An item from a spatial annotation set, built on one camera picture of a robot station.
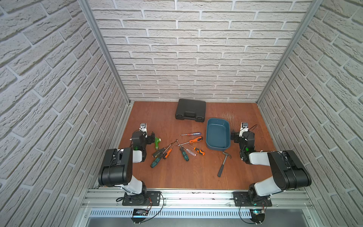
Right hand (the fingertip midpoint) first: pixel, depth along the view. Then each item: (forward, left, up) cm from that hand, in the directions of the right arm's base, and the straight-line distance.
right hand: (243, 130), depth 93 cm
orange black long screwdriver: (-2, +30, -5) cm, 30 cm away
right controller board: (-45, +5, -8) cm, 46 cm away
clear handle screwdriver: (-10, +37, -6) cm, 39 cm away
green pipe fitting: (-1, +59, -5) cm, 59 cm away
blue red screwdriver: (+3, +33, -7) cm, 34 cm away
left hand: (+5, +66, +1) cm, 66 cm away
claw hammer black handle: (-21, +18, -8) cm, 29 cm away
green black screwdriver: (-13, +40, -5) cm, 43 cm away
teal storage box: (+4, +15, -10) cm, 18 cm away
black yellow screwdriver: (-10, +57, -5) cm, 58 cm away
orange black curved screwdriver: (-11, +31, -5) cm, 33 cm away
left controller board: (-41, +65, -6) cm, 77 cm away
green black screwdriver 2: (-15, +57, -4) cm, 59 cm away
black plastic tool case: (+24, +33, -3) cm, 41 cm away
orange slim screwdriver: (-10, +51, -6) cm, 52 cm away
